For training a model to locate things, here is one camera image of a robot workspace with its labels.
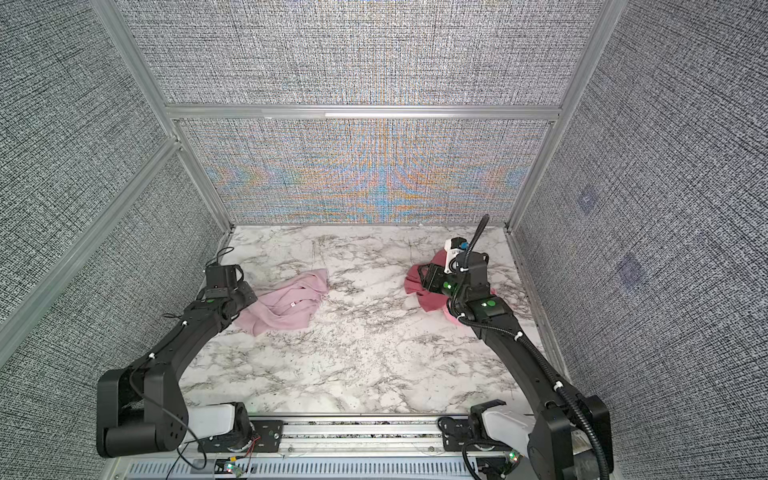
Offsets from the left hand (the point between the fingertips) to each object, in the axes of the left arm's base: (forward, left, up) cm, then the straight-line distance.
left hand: (245, 292), depth 89 cm
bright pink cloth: (-8, -63, -8) cm, 64 cm away
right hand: (-2, -52, +12) cm, 54 cm away
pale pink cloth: (-2, -11, -4) cm, 12 cm away
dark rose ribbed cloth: (-1, -56, -7) cm, 56 cm away
